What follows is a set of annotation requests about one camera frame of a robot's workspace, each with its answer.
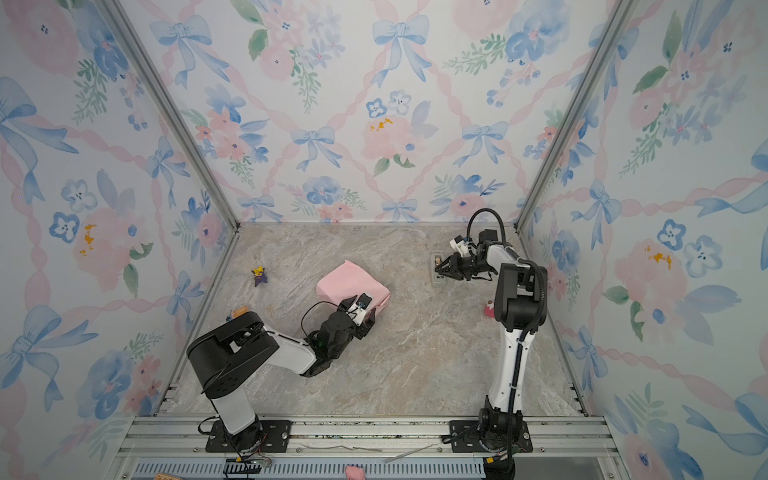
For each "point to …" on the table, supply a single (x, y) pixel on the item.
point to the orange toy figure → (234, 314)
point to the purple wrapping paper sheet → (348, 280)
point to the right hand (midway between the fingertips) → (439, 270)
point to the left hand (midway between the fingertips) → (366, 303)
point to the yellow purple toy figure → (259, 275)
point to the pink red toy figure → (489, 309)
